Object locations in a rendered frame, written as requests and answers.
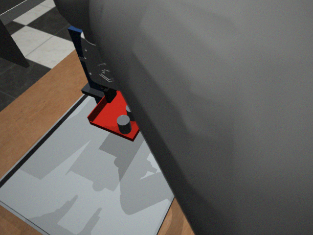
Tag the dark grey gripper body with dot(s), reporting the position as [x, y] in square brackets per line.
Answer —
[96, 67]

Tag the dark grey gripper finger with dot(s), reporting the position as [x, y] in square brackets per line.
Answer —
[109, 93]

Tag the grey cylinder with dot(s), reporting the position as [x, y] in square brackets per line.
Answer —
[124, 124]
[129, 114]

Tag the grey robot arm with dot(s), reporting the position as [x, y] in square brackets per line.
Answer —
[222, 92]

